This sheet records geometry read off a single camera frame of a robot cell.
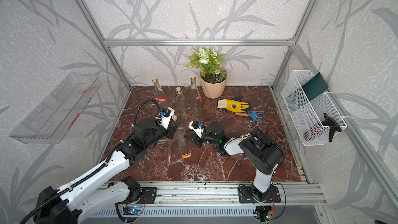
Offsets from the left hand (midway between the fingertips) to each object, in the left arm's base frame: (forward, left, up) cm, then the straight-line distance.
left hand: (179, 120), depth 75 cm
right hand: (-1, -2, -11) cm, 11 cm away
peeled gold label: (-9, -2, -23) cm, 24 cm away
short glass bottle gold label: (+28, +5, -24) cm, 37 cm away
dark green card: (+12, -66, +13) cm, 68 cm away
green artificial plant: (+39, -14, +7) cm, 43 cm away
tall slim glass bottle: (+23, -6, -15) cm, 28 cm away
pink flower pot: (+31, -17, -11) cm, 37 cm away
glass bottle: (-4, 0, -9) cm, 10 cm away
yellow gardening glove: (+26, -31, -21) cm, 46 cm away
